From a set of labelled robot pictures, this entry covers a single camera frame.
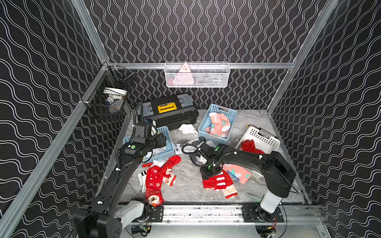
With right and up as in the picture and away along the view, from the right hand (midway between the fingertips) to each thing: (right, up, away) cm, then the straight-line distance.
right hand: (206, 175), depth 84 cm
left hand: (-24, +23, -7) cm, 34 cm away
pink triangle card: (-13, +58, +7) cm, 60 cm away
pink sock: (+11, +30, +20) cm, 38 cm away
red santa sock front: (-28, 0, 0) cm, 28 cm away
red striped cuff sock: (+9, -3, 0) cm, 9 cm away
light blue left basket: (-27, +12, +6) cm, 30 cm away
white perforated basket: (+40, +19, +16) cm, 47 cm away
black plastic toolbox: (-21, +37, +13) cm, 45 cm away
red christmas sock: (+27, +16, +9) cm, 33 cm away
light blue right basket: (+1, +26, +25) cm, 36 cm away
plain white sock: (-11, +26, +23) cm, 36 cm away
